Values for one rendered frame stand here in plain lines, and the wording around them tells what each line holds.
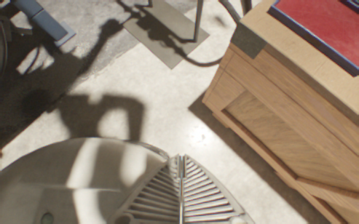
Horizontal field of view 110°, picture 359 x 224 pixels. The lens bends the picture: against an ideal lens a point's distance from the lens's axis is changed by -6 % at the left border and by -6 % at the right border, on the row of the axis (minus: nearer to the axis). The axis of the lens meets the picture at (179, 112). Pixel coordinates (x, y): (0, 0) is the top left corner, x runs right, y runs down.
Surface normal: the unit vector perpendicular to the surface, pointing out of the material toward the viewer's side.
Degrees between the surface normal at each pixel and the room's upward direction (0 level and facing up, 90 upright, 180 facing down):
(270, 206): 0
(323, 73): 0
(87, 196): 0
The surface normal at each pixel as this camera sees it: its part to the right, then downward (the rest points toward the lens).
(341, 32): -0.02, -0.22
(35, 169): -0.08, -0.48
